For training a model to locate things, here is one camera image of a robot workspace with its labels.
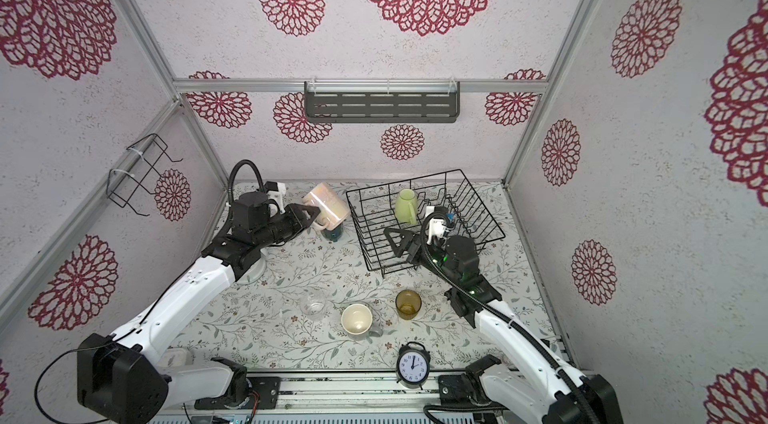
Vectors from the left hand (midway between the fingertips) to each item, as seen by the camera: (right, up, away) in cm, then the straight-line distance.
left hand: (319, 214), depth 78 cm
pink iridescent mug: (+3, +1, 0) cm, 3 cm away
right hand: (+19, -4, -7) cm, 20 cm away
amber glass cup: (+24, -26, +10) cm, 37 cm away
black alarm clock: (+24, -38, -2) cm, 45 cm away
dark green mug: (0, -7, +21) cm, 22 cm away
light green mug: (+25, +2, +23) cm, 34 cm away
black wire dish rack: (+18, -2, +31) cm, 36 cm away
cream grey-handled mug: (+9, -30, +6) cm, 32 cm away
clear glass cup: (-4, -27, +10) cm, 29 cm away
